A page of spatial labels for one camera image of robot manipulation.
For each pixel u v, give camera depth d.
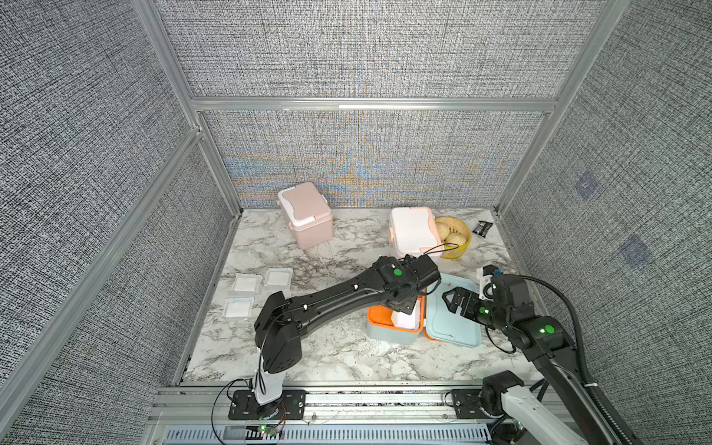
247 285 0.98
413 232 0.93
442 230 1.05
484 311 0.62
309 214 0.97
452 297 0.68
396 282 0.52
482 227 1.11
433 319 0.79
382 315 0.79
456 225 1.10
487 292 0.65
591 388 0.43
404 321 0.77
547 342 0.49
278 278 0.98
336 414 0.73
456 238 1.03
